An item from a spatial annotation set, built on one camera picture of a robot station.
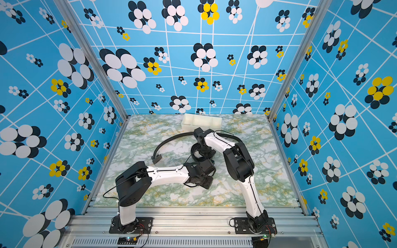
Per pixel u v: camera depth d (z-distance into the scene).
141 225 0.72
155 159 0.96
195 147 0.99
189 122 1.17
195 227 0.74
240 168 0.57
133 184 0.50
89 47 0.82
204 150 0.85
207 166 0.68
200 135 0.75
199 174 0.68
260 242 0.71
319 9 0.68
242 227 0.72
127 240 0.72
